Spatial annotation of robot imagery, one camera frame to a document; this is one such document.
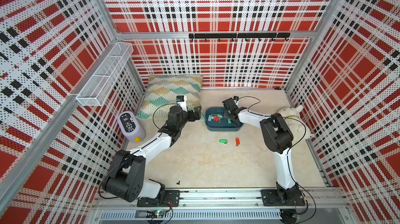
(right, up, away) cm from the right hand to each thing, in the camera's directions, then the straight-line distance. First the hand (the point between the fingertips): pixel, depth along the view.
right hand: (232, 111), depth 104 cm
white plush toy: (+34, -7, -18) cm, 39 cm away
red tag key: (+1, -17, -11) cm, 20 cm away
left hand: (-23, +4, -17) cm, 29 cm away
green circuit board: (-39, -45, -35) cm, 69 cm away
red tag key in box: (-11, -6, -1) cm, 12 cm away
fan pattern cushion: (-46, +13, -7) cm, 49 cm away
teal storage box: (-12, -6, -3) cm, 14 cm away
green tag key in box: (-3, -7, -4) cm, 8 cm away
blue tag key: (-15, -5, 0) cm, 16 cm away
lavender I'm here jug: (-61, -8, -16) cm, 64 cm away
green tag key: (-7, -18, -11) cm, 22 cm away
